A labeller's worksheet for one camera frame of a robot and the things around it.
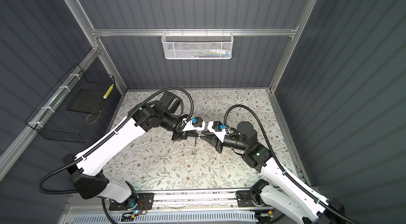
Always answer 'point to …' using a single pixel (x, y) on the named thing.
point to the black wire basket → (52, 120)
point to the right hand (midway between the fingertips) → (204, 135)
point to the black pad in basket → (88, 101)
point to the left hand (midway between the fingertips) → (197, 132)
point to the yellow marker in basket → (108, 91)
